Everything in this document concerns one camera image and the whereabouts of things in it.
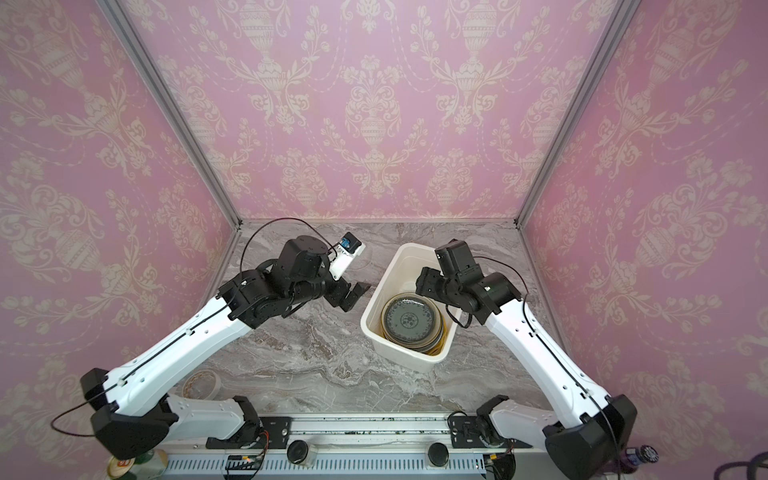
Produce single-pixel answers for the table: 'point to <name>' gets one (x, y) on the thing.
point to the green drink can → (150, 464)
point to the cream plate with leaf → (414, 321)
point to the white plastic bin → (398, 275)
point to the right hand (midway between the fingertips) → (428, 283)
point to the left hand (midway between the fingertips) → (356, 273)
